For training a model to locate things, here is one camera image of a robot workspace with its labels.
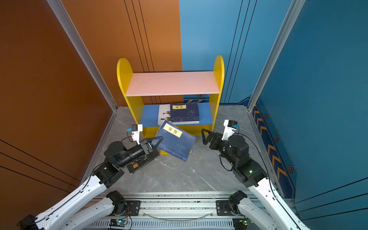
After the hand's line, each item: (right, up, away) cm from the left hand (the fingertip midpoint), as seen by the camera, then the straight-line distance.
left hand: (163, 138), depth 64 cm
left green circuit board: (-24, -43, +7) cm, 50 cm away
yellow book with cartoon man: (0, -6, -1) cm, 6 cm away
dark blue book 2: (+9, +13, +29) cm, 33 cm away
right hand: (+19, +3, +3) cm, 20 cm away
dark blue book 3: (+5, -1, +3) cm, 6 cm away
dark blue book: (+9, +8, +25) cm, 27 cm away
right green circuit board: (+37, -43, +6) cm, 57 cm away
